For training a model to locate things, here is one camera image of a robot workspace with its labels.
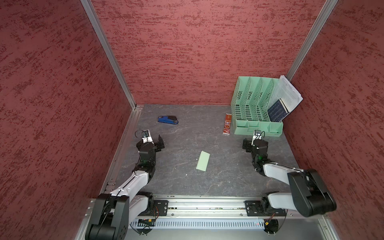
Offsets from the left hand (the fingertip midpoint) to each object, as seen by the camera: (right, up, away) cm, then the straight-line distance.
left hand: (152, 139), depth 87 cm
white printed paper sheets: (+86, +30, +8) cm, 92 cm away
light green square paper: (+31, -14, +4) cm, 34 cm away
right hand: (+62, -1, +5) cm, 63 cm away
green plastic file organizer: (+71, +28, +31) cm, 82 cm away
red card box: (+49, +8, +19) cm, 53 cm away
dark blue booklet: (+83, +18, +13) cm, 86 cm away
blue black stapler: (+6, +12, +20) cm, 24 cm away
